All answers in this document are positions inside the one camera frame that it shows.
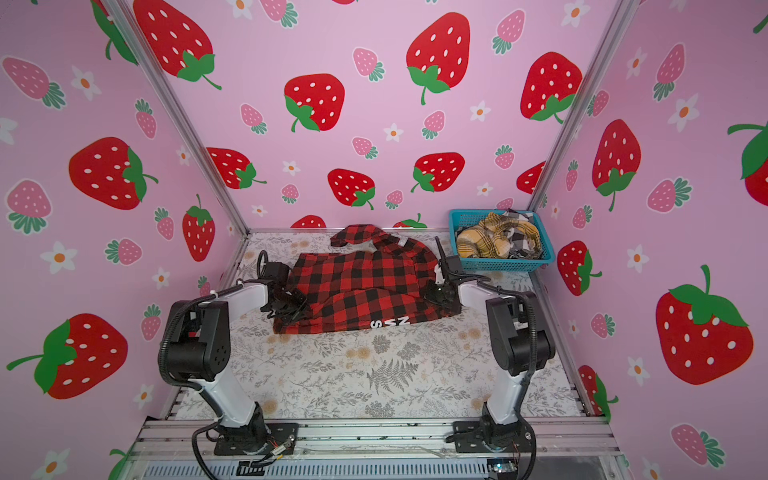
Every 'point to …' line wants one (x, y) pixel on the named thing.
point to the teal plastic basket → (522, 258)
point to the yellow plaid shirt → (491, 239)
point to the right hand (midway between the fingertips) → (422, 294)
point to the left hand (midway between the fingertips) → (312, 307)
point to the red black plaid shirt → (363, 280)
